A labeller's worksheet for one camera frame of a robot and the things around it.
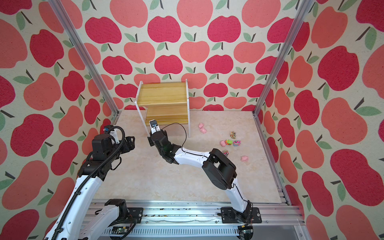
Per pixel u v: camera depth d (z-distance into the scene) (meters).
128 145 0.69
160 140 0.64
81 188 0.46
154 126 0.71
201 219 0.73
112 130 0.64
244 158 0.93
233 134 1.04
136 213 0.75
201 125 1.11
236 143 1.00
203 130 1.08
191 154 0.59
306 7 0.69
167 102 0.81
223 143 1.01
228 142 1.01
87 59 0.89
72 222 0.40
